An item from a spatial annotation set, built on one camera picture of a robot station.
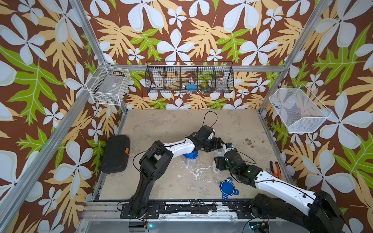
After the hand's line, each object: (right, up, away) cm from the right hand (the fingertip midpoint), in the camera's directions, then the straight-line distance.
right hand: (217, 158), depth 85 cm
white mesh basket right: (+47, +27, -4) cm, 55 cm away
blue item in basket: (-15, +44, +10) cm, 48 cm away
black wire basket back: (-16, +53, +13) cm, 57 cm away
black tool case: (-63, +1, +6) cm, 63 cm away
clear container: (0, +5, -5) cm, 7 cm away
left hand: (+5, +8, +2) cm, 9 cm away
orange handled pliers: (+37, -10, +1) cm, 39 cm away
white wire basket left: (-65, +44, +1) cm, 79 cm away
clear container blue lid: (-16, +1, -5) cm, 17 cm away
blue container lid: (+6, -17, -2) cm, 18 cm away
